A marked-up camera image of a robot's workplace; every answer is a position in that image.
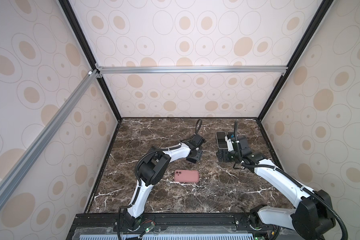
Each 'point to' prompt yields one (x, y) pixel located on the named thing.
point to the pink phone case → (186, 175)
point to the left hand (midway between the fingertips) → (200, 152)
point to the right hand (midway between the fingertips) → (224, 152)
